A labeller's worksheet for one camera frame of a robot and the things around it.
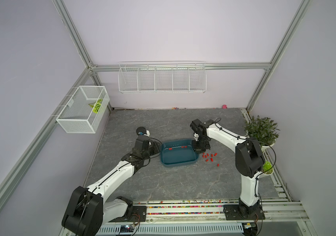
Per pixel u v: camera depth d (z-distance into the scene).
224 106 1.23
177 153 0.97
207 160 0.93
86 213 0.40
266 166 0.79
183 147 0.98
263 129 0.83
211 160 0.93
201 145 0.81
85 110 0.84
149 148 0.71
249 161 0.52
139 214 0.73
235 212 0.74
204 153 0.95
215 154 0.96
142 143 0.63
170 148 0.96
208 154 0.95
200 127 0.69
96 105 0.81
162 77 1.02
